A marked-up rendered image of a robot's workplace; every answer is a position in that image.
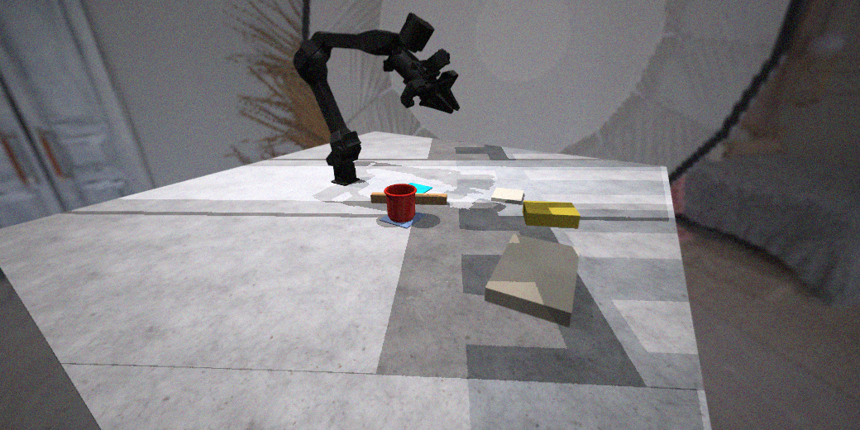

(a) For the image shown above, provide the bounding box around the olive yellow rectangular block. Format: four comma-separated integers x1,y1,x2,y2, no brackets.
523,201,581,228

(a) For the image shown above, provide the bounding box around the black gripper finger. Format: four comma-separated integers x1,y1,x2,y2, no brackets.
419,84,454,114
439,79,460,111

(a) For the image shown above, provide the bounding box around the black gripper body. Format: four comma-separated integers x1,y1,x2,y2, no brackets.
400,59,458,108

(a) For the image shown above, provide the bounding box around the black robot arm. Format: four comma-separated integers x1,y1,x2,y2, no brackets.
293,12,450,186

